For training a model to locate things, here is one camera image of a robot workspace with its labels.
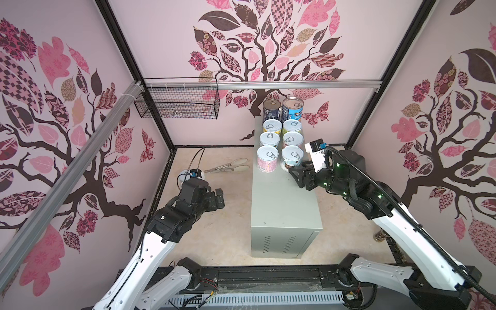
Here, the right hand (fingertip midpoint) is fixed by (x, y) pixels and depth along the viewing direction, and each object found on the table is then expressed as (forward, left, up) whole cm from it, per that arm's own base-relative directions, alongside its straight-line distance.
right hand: (297, 164), depth 63 cm
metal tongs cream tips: (+29, +26, -36) cm, 53 cm away
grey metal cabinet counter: (-18, +6, -3) cm, 19 cm away
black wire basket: (+46, +46, -2) cm, 65 cm away
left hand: (-5, +31, -13) cm, 34 cm away
